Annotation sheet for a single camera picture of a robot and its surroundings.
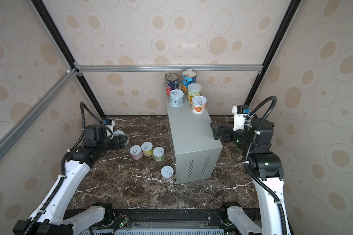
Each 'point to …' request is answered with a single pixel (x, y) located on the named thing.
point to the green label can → (159, 153)
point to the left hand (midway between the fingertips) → (123, 134)
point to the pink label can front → (167, 173)
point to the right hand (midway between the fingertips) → (221, 122)
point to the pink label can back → (136, 152)
